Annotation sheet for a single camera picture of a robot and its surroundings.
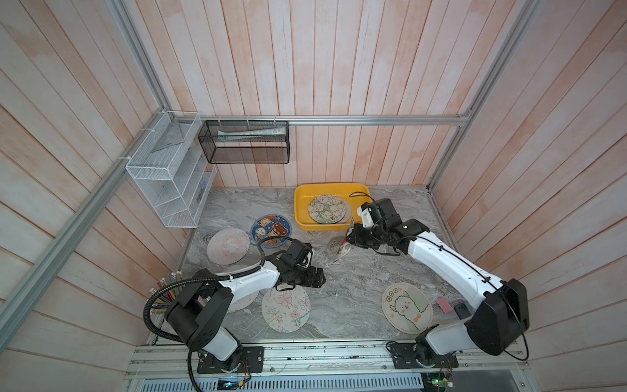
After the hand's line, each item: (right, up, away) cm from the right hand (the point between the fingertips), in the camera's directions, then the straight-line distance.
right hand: (345, 236), depth 82 cm
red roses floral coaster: (0, -3, -2) cm, 4 cm away
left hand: (-10, -17, +4) cm, 21 cm away
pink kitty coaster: (-46, -6, +18) cm, 50 cm away
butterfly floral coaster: (-20, -26, +1) cm, 33 cm away
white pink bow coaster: (-34, -23, +4) cm, 42 cm away
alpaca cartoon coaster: (+22, -26, +2) cm, 34 cm away
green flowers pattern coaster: (-4, +9, +29) cm, 31 cm away
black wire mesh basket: (-40, +39, +22) cm, 60 cm away
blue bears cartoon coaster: (-30, +2, +25) cm, 38 cm away
